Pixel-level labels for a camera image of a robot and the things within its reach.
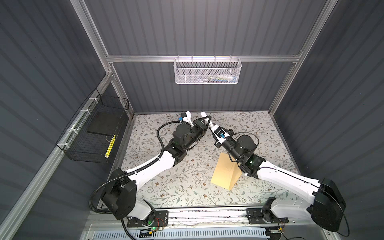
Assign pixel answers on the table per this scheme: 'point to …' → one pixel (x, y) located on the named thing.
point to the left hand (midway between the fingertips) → (213, 117)
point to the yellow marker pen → (110, 146)
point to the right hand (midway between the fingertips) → (215, 125)
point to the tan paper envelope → (226, 172)
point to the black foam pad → (104, 122)
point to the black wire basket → (93, 135)
